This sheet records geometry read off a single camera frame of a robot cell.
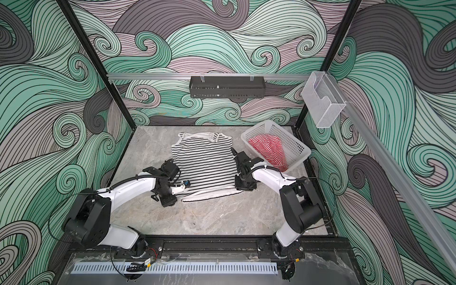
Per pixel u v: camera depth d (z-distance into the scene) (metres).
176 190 0.78
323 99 0.79
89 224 0.42
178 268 0.70
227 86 0.95
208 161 1.03
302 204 0.47
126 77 0.98
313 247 0.74
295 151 1.03
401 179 0.51
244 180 0.74
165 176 0.66
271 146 1.04
